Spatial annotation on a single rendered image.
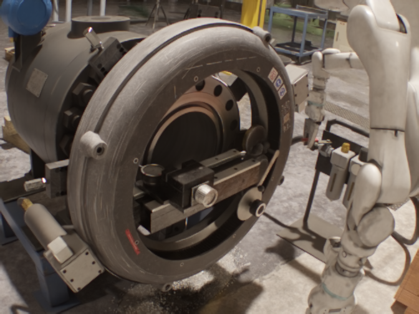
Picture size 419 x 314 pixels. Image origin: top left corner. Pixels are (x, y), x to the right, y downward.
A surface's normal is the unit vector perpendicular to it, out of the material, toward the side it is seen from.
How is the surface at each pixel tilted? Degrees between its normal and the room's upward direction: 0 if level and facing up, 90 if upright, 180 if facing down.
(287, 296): 0
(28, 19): 90
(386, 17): 43
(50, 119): 76
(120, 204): 90
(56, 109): 70
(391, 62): 65
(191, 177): 2
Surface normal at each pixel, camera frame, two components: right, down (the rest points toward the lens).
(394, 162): 0.06, 0.04
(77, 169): -0.66, 0.06
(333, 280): -0.84, 0.21
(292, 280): 0.10, -0.89
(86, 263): 0.70, 0.38
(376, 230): -0.02, 0.49
